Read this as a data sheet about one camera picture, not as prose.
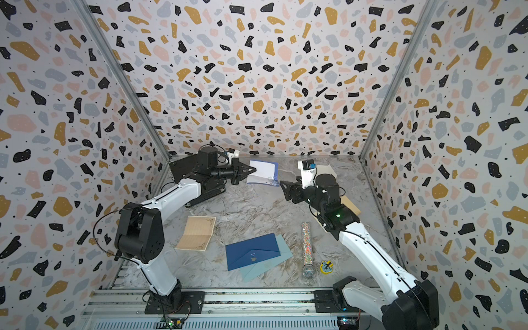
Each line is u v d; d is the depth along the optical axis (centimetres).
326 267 81
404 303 38
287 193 66
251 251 83
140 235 48
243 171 79
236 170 75
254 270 82
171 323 70
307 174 65
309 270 79
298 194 66
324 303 73
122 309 74
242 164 81
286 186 67
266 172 83
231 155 83
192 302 74
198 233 92
